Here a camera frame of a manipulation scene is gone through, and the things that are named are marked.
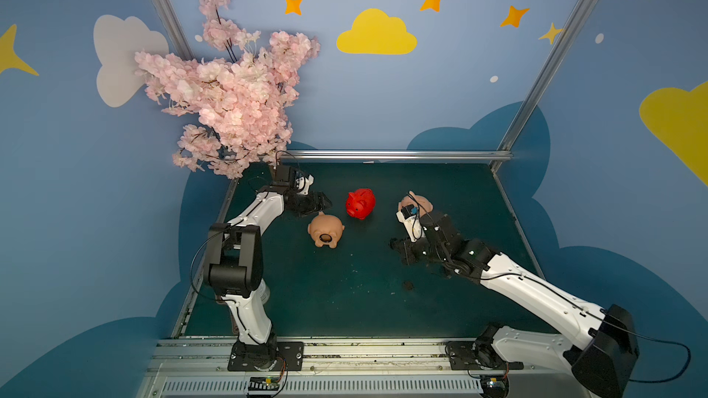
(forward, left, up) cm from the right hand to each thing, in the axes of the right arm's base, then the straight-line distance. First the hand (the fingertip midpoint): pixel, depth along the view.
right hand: (398, 241), depth 78 cm
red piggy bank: (+19, +12, -9) cm, 24 cm away
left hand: (+17, +25, -6) cm, 31 cm away
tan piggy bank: (+8, +23, -9) cm, 26 cm away
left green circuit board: (-35, +35, -20) cm, 53 cm away
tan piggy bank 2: (+21, -11, -9) cm, 25 cm away
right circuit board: (-31, -27, -21) cm, 46 cm away
